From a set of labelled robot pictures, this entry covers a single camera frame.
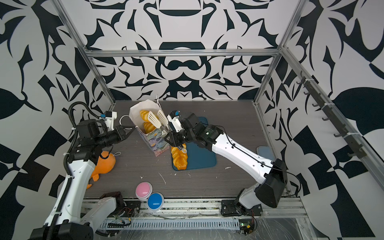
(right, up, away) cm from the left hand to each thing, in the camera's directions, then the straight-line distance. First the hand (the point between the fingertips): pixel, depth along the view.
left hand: (134, 125), depth 72 cm
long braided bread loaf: (+20, -19, +16) cm, 32 cm away
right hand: (+16, -5, -2) cm, 17 cm away
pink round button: (+2, -34, +7) cm, 35 cm away
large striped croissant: (+2, -2, +16) cm, 16 cm away
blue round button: (+9, -38, +3) cm, 39 cm away
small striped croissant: (+4, +5, +3) cm, 7 cm away
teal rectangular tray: (+31, -19, +15) cm, 40 cm away
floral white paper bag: (+7, +4, 0) cm, 8 cm away
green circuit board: (+53, -47, -1) cm, 70 cm away
